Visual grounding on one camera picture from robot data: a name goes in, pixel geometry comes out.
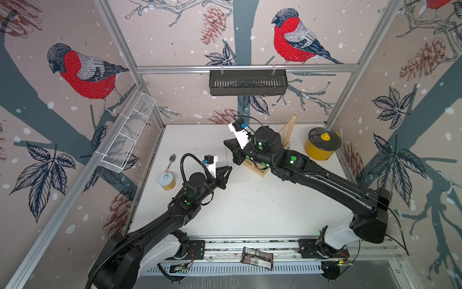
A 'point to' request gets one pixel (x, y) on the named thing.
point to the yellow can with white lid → (167, 181)
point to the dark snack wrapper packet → (257, 257)
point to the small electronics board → (181, 268)
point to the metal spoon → (171, 159)
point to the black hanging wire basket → (248, 82)
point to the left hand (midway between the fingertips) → (233, 165)
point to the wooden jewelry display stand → (284, 131)
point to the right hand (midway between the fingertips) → (225, 139)
